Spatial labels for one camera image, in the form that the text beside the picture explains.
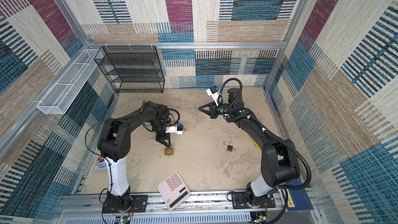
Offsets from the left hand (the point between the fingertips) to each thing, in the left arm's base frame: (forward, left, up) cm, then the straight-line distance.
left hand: (167, 142), depth 88 cm
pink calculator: (-23, -5, -3) cm, 24 cm away
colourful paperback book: (-11, +35, -3) cm, 36 cm away
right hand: (+8, -18, +19) cm, 28 cm away
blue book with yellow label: (-28, -63, -3) cm, 69 cm away
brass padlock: (-4, -1, -2) cm, 5 cm away
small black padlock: (-1, -35, -5) cm, 35 cm away
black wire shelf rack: (+51, +29, +12) cm, 60 cm away
